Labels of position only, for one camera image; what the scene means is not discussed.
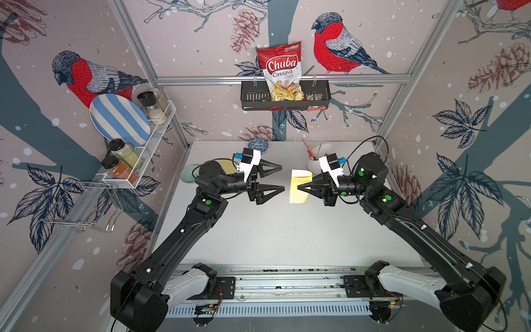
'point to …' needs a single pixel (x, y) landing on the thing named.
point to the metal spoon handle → (318, 151)
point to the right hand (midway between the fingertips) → (300, 185)
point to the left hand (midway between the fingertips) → (283, 177)
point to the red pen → (309, 151)
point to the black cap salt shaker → (155, 115)
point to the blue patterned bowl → (258, 144)
